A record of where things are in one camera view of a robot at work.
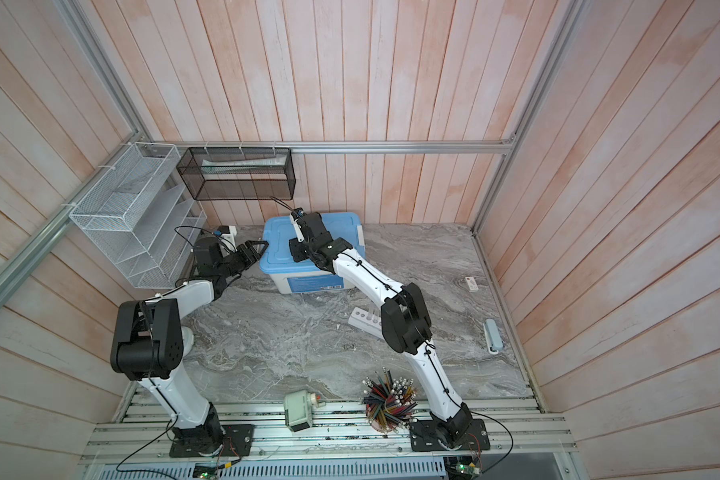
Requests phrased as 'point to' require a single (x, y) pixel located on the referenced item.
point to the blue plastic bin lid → (278, 231)
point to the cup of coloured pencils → (389, 402)
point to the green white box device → (298, 410)
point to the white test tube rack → (366, 321)
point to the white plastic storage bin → (309, 282)
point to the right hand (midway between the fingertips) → (293, 244)
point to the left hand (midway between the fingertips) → (267, 249)
